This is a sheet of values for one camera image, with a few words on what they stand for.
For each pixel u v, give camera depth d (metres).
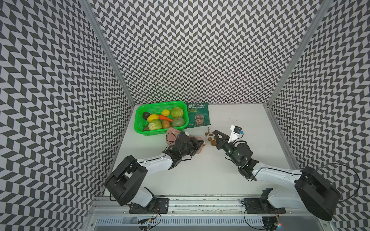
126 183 0.43
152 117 1.05
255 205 0.72
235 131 0.69
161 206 0.72
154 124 0.96
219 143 0.68
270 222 0.68
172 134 0.89
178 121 0.99
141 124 1.05
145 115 1.06
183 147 0.67
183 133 0.83
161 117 1.11
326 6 0.67
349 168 0.62
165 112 1.08
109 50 0.89
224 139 0.68
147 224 0.68
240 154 0.60
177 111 1.05
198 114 1.11
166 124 1.01
